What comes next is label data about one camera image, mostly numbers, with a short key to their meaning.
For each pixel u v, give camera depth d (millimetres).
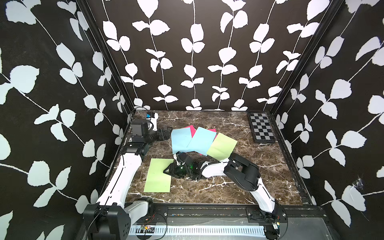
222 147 998
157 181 854
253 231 701
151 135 656
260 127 1076
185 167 718
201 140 1045
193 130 1097
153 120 696
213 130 1106
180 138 1055
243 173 535
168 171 814
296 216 747
